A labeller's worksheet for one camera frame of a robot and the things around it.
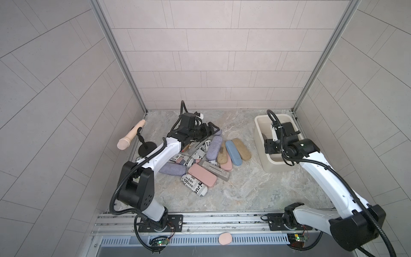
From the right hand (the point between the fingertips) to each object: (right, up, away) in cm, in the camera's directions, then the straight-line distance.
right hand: (268, 143), depth 79 cm
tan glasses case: (-23, -9, +7) cm, 25 cm away
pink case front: (-33, -17, +4) cm, 37 cm away
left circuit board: (-50, -39, -15) cm, 65 cm away
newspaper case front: (-37, -21, +1) cm, 43 cm away
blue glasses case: (-16, -7, +12) cm, 21 cm away
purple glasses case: (-27, -4, +8) cm, 28 cm away
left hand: (-25, +6, +3) cm, 26 cm away
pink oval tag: (-22, -39, -12) cm, 46 cm away
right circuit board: (+9, -40, -11) cm, 43 cm away
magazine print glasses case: (-35, -7, +12) cm, 38 cm away
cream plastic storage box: (0, -9, -5) cm, 10 cm away
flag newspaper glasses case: (-45, -10, +8) cm, 47 cm away
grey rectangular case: (-24, -16, +1) cm, 29 cm away
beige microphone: (-67, +1, -9) cm, 68 cm away
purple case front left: (-49, -15, +6) cm, 51 cm away
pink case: (-19, -14, +9) cm, 25 cm away
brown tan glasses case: (-10, -7, +12) cm, 17 cm away
